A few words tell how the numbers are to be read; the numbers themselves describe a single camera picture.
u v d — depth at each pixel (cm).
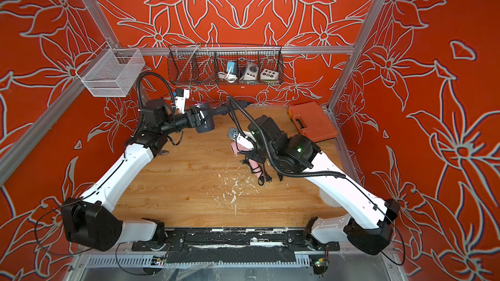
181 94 66
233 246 73
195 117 64
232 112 51
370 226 38
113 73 92
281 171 43
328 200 83
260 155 57
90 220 39
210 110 69
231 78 85
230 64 84
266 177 81
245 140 53
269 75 94
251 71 91
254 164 91
